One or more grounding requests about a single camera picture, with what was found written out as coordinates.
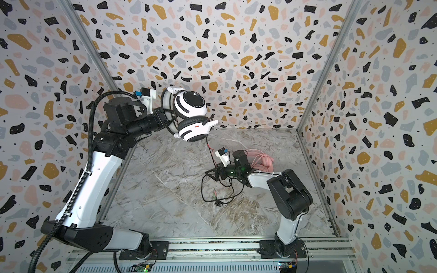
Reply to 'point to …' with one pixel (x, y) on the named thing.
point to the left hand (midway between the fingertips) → (179, 109)
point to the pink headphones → (260, 161)
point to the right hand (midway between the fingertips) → (209, 166)
